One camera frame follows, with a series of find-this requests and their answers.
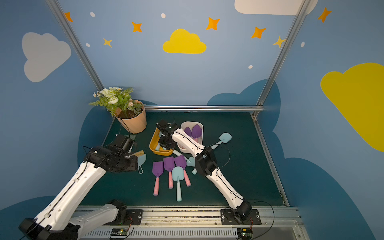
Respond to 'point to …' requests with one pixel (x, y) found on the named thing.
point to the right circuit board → (245, 233)
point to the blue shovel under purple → (190, 161)
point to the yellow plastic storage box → (154, 140)
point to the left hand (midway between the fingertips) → (133, 163)
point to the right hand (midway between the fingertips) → (163, 145)
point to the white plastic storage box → (190, 124)
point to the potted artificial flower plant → (130, 114)
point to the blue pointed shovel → (164, 148)
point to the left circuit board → (119, 232)
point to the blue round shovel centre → (178, 174)
